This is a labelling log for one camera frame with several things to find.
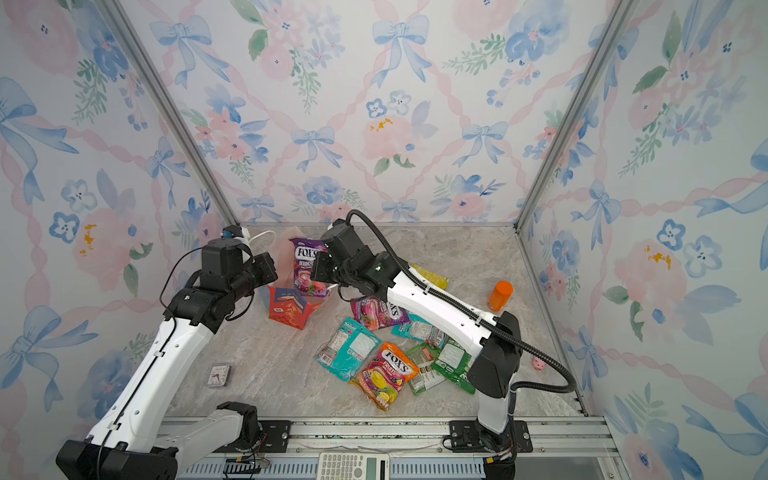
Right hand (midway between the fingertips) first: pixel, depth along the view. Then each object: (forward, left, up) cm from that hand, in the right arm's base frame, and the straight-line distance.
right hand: (311, 264), depth 73 cm
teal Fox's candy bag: (-11, -7, -26) cm, 29 cm away
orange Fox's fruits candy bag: (-19, -17, -26) cm, 36 cm away
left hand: (+2, +10, 0) cm, 10 cm away
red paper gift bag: (-4, +8, -13) cm, 16 cm away
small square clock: (-19, +28, -26) cm, 43 cm away
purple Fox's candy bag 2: (+1, -14, -27) cm, 30 cm away
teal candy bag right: (-4, -27, -27) cm, 38 cm away
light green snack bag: (-11, -29, -28) cm, 42 cm away
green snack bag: (-14, -37, -26) cm, 47 cm away
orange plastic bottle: (+5, -52, -21) cm, 56 cm away
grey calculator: (-38, -11, -27) cm, 48 cm away
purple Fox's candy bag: (+4, +2, 0) cm, 4 cm away
